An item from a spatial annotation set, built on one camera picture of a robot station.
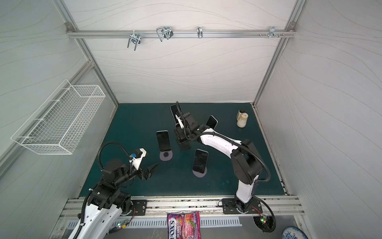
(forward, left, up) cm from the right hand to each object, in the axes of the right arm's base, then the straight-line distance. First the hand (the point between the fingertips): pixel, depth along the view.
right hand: (183, 124), depth 89 cm
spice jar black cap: (+19, -40, -6) cm, 45 cm away
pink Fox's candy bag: (-48, -5, -13) cm, 50 cm away
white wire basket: (-16, +55, +17) cm, 60 cm away
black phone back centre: (+13, +7, -1) cm, 15 cm away
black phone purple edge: (+5, -18, -3) cm, 19 cm away
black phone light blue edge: (-11, +10, -2) cm, 15 cm away
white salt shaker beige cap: (+13, -40, -12) cm, 44 cm away
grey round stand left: (-14, +11, -16) cm, 24 cm away
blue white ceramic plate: (-48, -54, -14) cm, 74 cm away
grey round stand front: (-25, -10, -13) cm, 30 cm away
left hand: (-22, +12, +1) cm, 25 cm away
